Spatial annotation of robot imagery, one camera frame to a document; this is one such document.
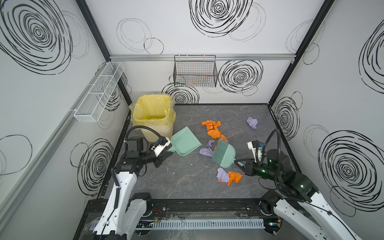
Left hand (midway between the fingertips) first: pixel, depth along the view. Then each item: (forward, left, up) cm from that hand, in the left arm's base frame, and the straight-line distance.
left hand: (169, 150), depth 76 cm
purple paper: (+8, -20, -17) cm, 28 cm away
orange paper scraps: (+29, -24, -16) cm, 41 cm away
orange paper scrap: (+22, -26, -17) cm, 38 cm away
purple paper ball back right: (+32, -53, -16) cm, 64 cm away
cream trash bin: (+13, +5, -2) cm, 14 cm away
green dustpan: (+6, -7, -1) cm, 9 cm away
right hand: (-8, -30, +4) cm, 32 cm away
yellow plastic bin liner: (+31, +17, -4) cm, 36 cm away
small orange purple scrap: (+13, -22, -16) cm, 30 cm away
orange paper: (-7, -35, -16) cm, 39 cm away
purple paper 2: (-6, -29, -17) cm, 34 cm away
